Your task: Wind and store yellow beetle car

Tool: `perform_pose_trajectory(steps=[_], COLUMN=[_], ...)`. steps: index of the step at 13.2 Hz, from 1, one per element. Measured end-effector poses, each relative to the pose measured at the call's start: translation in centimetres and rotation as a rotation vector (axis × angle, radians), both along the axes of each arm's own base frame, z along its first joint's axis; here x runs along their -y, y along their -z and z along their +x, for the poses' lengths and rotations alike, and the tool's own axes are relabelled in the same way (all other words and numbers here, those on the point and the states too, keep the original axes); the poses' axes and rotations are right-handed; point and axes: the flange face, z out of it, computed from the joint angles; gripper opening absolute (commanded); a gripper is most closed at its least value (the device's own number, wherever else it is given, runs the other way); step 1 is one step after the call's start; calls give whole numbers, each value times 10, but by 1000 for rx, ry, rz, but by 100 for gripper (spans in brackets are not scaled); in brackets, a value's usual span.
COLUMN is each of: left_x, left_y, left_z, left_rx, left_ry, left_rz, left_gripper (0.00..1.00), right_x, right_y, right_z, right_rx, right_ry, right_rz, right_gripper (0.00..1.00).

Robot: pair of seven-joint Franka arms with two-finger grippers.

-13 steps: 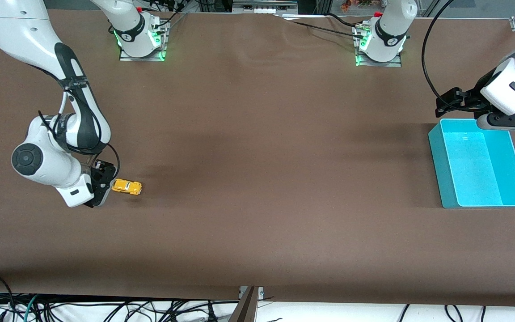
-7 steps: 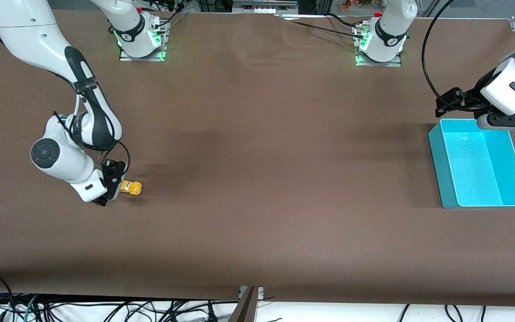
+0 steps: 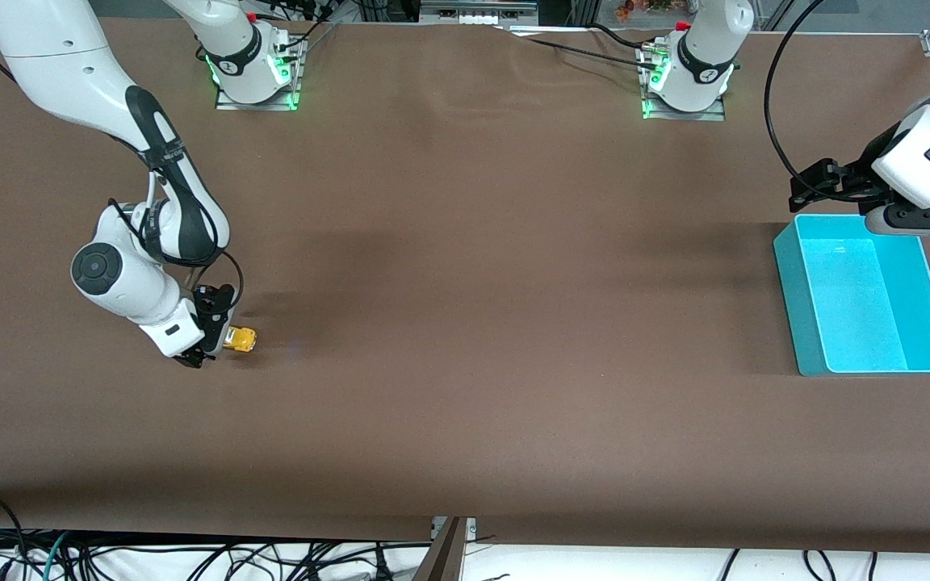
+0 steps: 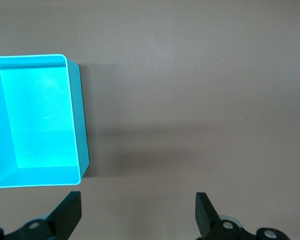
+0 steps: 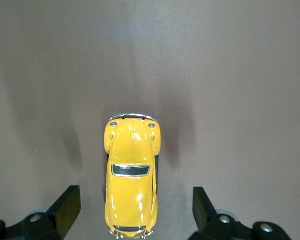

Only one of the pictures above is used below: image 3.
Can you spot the teal plastic bin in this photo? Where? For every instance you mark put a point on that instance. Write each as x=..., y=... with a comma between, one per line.
x=860, y=307

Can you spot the yellow beetle toy car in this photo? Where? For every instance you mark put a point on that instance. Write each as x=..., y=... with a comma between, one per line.
x=243, y=340

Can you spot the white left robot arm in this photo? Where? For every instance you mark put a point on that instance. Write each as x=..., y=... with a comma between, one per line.
x=703, y=56

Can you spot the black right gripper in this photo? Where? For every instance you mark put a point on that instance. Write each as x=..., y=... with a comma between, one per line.
x=211, y=311

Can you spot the aluminium frame rail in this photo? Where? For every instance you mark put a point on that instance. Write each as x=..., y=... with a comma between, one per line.
x=473, y=10

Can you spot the small silver bracket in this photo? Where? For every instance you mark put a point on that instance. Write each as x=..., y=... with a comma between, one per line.
x=471, y=526

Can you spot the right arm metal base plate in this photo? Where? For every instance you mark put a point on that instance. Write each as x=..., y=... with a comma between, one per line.
x=267, y=98

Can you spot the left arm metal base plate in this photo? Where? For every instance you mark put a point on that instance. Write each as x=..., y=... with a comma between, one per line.
x=687, y=114

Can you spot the brown table cover sheet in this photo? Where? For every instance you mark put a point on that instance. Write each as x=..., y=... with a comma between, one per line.
x=465, y=323

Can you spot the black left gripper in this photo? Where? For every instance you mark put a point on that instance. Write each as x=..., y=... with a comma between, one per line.
x=859, y=179

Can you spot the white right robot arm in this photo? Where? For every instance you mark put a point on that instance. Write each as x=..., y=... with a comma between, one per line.
x=53, y=48

